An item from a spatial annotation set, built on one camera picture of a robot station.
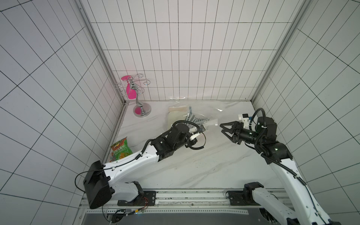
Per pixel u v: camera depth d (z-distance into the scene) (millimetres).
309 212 376
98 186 389
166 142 551
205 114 1055
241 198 726
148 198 729
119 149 813
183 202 726
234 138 623
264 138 515
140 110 1136
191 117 1003
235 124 602
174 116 1057
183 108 1104
